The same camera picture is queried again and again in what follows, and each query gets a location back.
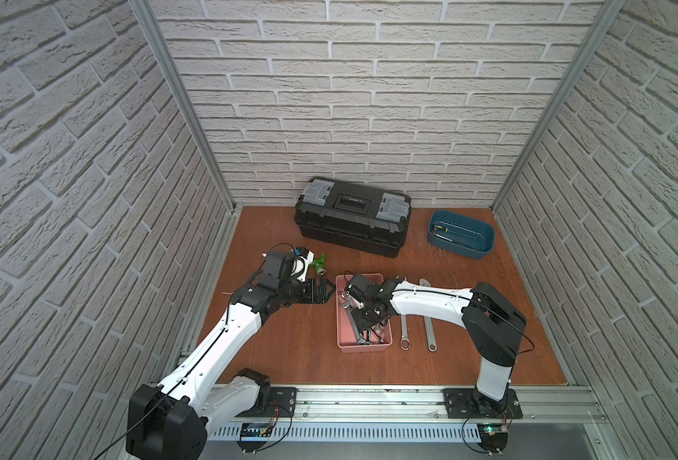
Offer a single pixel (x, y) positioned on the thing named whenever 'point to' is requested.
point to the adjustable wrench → (429, 328)
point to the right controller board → (494, 437)
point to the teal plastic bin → (463, 236)
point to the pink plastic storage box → (349, 336)
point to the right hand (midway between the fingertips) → (364, 319)
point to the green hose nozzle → (320, 265)
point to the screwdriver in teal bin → (440, 227)
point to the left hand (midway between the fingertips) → (327, 284)
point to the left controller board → (254, 429)
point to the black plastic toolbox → (350, 217)
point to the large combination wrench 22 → (405, 342)
